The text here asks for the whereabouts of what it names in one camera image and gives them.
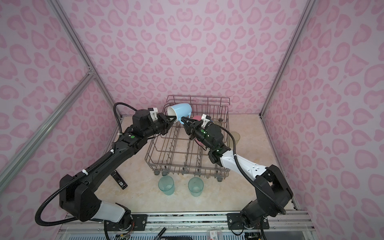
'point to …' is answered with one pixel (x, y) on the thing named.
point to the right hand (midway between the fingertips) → (180, 118)
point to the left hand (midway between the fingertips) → (179, 114)
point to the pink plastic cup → (197, 117)
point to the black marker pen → (161, 233)
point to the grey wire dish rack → (173, 153)
